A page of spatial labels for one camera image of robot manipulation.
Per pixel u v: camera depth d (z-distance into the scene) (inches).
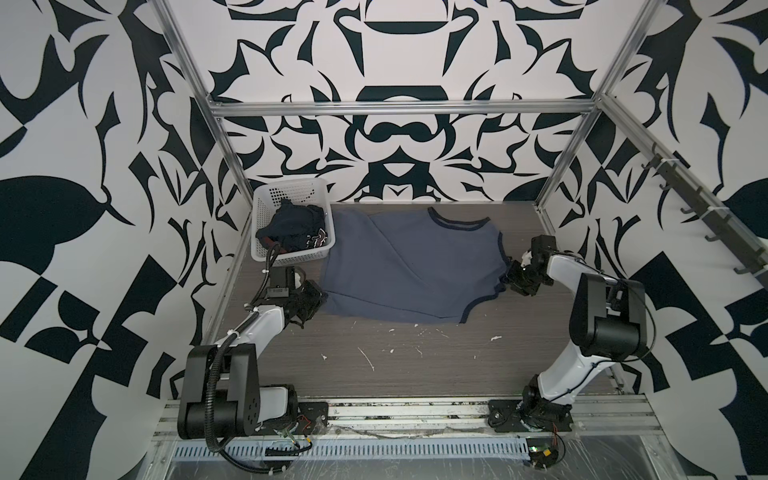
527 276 32.6
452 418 29.9
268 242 38.0
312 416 29.1
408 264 40.0
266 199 44.4
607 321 19.5
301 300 30.0
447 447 28.0
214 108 36.3
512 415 29.2
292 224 39.4
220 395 16.4
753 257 20.1
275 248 39.3
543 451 28.0
